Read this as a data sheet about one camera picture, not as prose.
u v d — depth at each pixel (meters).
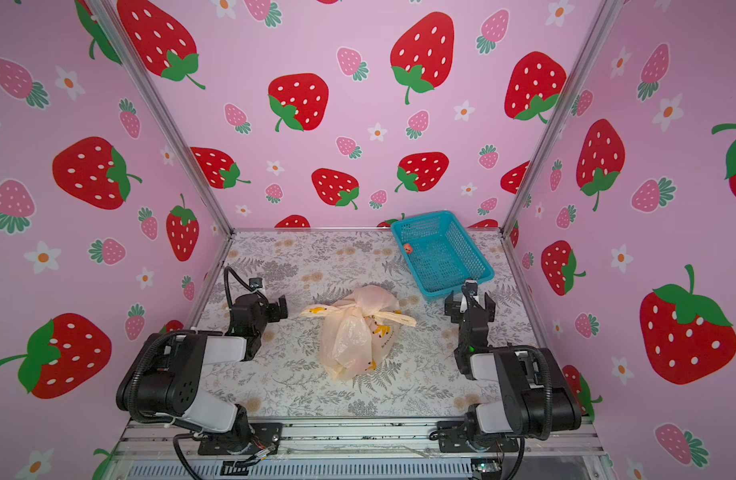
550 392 0.39
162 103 0.84
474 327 0.67
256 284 0.82
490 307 0.82
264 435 0.75
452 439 0.73
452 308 0.82
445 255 1.14
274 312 0.86
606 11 0.69
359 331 0.78
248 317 0.73
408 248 1.12
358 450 0.73
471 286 0.78
